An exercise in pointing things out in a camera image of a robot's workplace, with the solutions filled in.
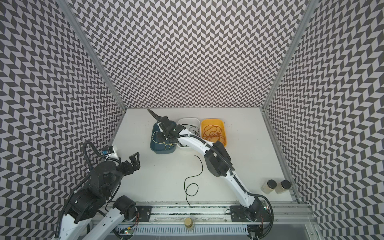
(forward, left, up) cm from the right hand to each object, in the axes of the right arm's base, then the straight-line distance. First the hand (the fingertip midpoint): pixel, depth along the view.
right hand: (161, 133), depth 93 cm
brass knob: (-48, -19, +5) cm, 51 cm away
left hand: (-22, +7, +13) cm, 27 cm away
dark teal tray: (-5, +2, -6) cm, 8 cm away
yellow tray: (+13, -38, -6) cm, 40 cm away
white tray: (+13, -19, -9) cm, 25 cm away
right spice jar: (-33, -65, -3) cm, 73 cm away
